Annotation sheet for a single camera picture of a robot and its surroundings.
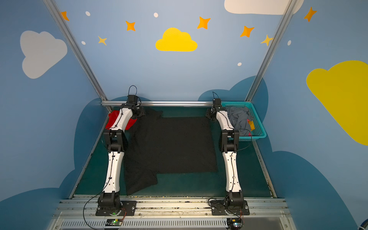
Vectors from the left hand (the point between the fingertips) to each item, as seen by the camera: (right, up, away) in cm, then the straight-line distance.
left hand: (142, 112), depth 113 cm
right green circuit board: (+59, -59, -41) cm, 93 cm away
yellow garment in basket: (+85, -10, -7) cm, 85 cm away
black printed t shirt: (+15, -23, -14) cm, 31 cm away
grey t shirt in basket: (+75, -3, -6) cm, 75 cm away
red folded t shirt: (-23, -3, -2) cm, 23 cm away
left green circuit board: (-2, -58, -42) cm, 72 cm away
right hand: (+53, -1, +3) cm, 53 cm away
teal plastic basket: (+87, -14, -14) cm, 89 cm away
